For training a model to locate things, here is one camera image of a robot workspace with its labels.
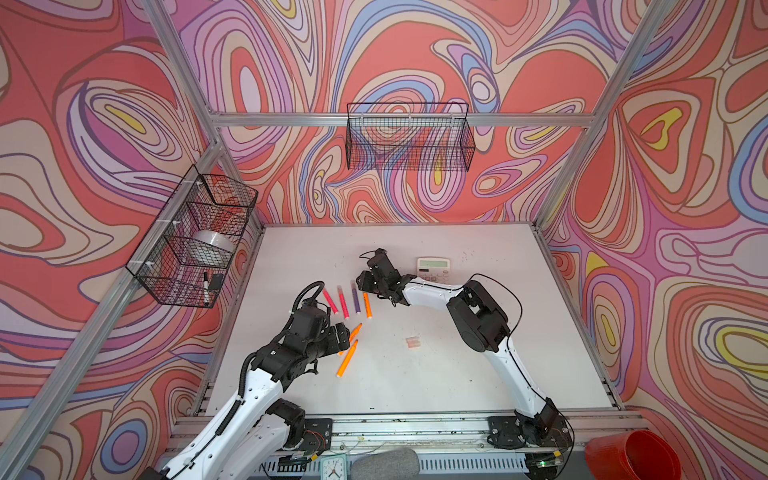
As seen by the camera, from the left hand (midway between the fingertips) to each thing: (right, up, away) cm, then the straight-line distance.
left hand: (342, 334), depth 80 cm
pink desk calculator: (+29, +17, +24) cm, 42 cm away
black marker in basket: (-32, +13, -8) cm, 36 cm away
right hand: (+4, +11, +22) cm, 25 cm away
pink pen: (-7, +6, +18) cm, 20 cm away
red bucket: (+70, -26, -10) cm, 76 cm away
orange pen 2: (+3, -2, +10) cm, 11 cm away
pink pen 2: (-2, +5, +16) cm, 17 cm away
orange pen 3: (+1, -9, +6) cm, 11 cm away
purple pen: (+2, +7, +18) cm, 20 cm away
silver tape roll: (-30, +26, -7) cm, 40 cm away
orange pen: (+6, +5, +16) cm, 18 cm away
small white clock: (0, -27, -13) cm, 30 cm away
